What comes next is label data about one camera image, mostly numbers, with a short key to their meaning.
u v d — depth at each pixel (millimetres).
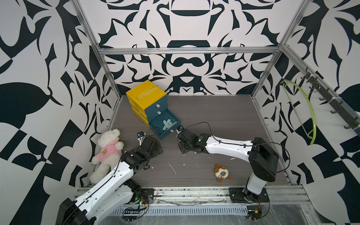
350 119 531
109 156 803
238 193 744
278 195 759
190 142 638
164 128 991
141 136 714
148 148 600
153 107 868
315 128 661
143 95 918
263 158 452
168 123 1019
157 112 945
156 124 991
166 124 1009
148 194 743
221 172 793
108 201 545
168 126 986
